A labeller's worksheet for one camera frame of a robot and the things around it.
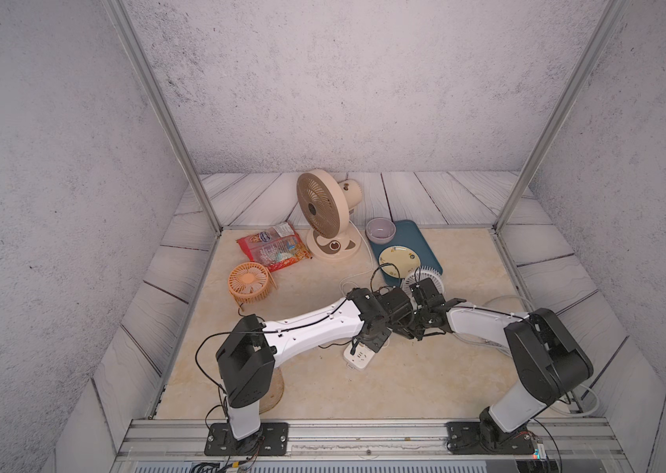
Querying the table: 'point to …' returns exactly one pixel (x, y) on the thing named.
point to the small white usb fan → (419, 274)
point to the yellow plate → (399, 261)
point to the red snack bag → (275, 248)
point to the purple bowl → (380, 231)
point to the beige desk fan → (324, 206)
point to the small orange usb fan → (249, 282)
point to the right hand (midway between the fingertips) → (390, 329)
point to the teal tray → (407, 235)
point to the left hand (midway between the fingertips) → (375, 340)
